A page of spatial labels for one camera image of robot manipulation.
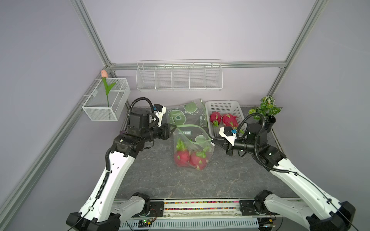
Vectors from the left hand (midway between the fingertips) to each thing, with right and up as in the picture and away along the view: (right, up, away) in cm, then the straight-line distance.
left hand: (173, 127), depth 67 cm
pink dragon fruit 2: (+26, +5, +33) cm, 42 cm away
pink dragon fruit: (+36, +3, +33) cm, 49 cm away
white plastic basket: (+38, +15, +57) cm, 70 cm away
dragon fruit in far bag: (+3, -17, +14) cm, 22 cm away
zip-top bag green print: (+10, +9, +39) cm, 42 cm away
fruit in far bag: (+12, -18, +9) cm, 23 cm away
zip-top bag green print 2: (+10, -13, +18) cm, 24 cm away
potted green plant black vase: (+55, +10, +18) cm, 59 cm away
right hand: (+19, -5, +1) cm, 19 cm away
